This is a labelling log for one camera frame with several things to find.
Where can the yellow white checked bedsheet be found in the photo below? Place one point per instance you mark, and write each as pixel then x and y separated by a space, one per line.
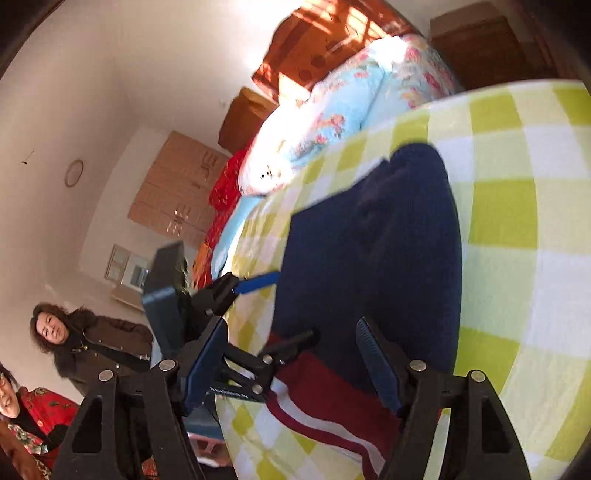
pixel 508 207

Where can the light blue floral quilt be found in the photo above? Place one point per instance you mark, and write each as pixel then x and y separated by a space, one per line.
pixel 351 106

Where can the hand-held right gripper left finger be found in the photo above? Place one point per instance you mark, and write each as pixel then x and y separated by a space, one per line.
pixel 203 364

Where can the red grey striped navy sweater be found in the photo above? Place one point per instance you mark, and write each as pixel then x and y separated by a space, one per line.
pixel 369 240

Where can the brown wooden nightstand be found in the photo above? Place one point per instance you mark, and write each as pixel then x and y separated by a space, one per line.
pixel 485 50

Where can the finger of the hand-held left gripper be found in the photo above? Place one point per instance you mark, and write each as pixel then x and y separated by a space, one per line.
pixel 258 282
pixel 295 344

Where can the wooden nightstand left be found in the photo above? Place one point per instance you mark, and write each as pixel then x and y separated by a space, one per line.
pixel 240 120

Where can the red blanket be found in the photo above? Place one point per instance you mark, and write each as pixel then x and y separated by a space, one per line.
pixel 226 184

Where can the round white wall fixture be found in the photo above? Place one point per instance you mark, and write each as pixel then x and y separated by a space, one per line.
pixel 74 173

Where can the white printed pillow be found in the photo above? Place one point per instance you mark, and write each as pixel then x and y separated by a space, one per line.
pixel 268 157

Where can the light blue blanket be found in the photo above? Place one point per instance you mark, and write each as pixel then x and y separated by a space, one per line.
pixel 231 235

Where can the large carved wooden headboard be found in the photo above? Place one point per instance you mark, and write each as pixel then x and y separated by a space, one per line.
pixel 304 50

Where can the white framed interior window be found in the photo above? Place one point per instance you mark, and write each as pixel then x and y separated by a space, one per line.
pixel 124 267

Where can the light wooden wardrobe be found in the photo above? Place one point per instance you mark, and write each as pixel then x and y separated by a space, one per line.
pixel 175 194

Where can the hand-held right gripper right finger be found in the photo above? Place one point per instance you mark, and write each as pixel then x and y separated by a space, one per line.
pixel 381 364

